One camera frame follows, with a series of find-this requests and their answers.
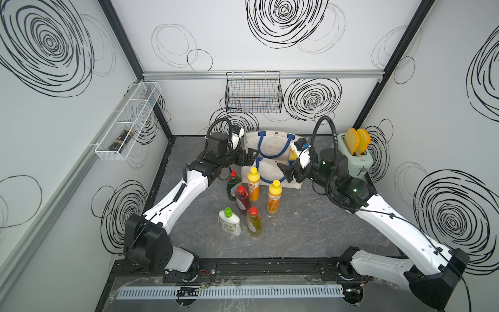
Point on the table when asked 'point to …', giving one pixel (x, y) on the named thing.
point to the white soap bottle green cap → (230, 221)
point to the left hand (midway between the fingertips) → (249, 150)
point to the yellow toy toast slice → (351, 139)
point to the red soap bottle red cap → (243, 201)
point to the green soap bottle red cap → (232, 181)
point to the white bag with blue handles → (273, 147)
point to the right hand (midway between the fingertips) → (290, 156)
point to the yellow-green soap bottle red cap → (254, 221)
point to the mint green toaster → (357, 165)
